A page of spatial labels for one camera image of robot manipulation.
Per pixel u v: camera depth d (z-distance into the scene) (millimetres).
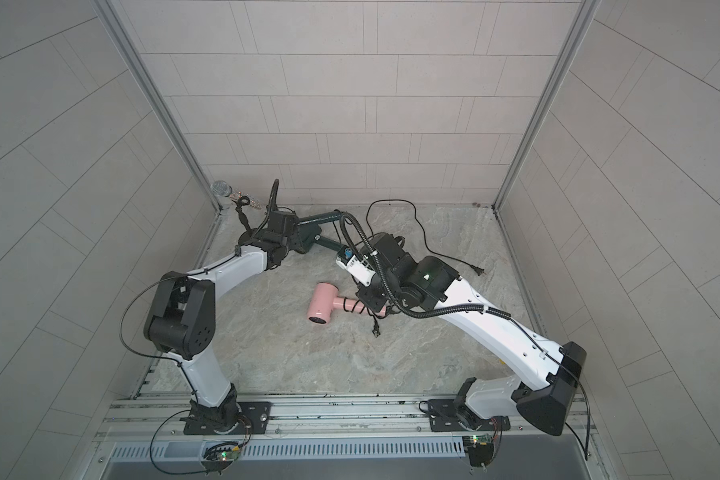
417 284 447
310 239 1011
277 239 729
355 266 592
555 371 381
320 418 724
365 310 854
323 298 863
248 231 1020
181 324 475
